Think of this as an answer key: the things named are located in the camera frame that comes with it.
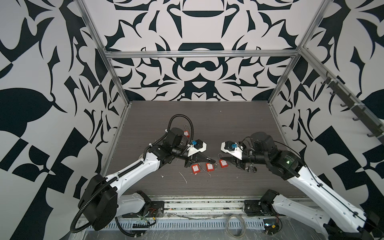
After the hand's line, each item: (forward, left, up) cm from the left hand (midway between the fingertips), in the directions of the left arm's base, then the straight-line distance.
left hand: (209, 156), depth 70 cm
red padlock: (+2, +6, -20) cm, 21 cm away
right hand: (0, -6, +5) cm, 8 cm away
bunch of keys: (+1, -25, -18) cm, 31 cm away
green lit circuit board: (-26, -28, -21) cm, 44 cm away
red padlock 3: (+26, +11, -19) cm, 34 cm away
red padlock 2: (+1, -2, -18) cm, 18 cm away
